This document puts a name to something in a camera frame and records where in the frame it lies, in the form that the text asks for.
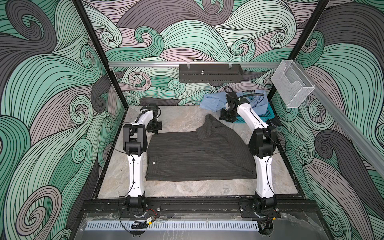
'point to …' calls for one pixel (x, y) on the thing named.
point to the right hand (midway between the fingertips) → (223, 118)
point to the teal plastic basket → (268, 115)
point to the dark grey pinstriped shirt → (216, 150)
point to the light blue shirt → (257, 100)
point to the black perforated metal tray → (211, 73)
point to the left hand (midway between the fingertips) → (156, 130)
